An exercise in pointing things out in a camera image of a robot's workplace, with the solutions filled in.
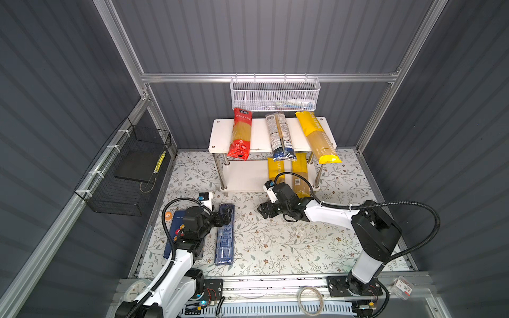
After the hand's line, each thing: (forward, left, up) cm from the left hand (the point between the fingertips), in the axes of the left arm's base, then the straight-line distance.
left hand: (224, 207), depth 83 cm
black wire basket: (+2, +38, +16) cm, 41 cm away
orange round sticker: (+2, +29, -12) cm, 31 cm away
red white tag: (-28, -67, -9) cm, 74 cm away
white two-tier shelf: (+21, -12, -4) cm, 25 cm away
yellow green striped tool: (+11, +25, +16) cm, 32 cm away
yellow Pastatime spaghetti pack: (+24, -23, -3) cm, 34 cm away
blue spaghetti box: (-14, 0, -9) cm, 16 cm away
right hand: (+4, -18, -5) cm, 19 cm away
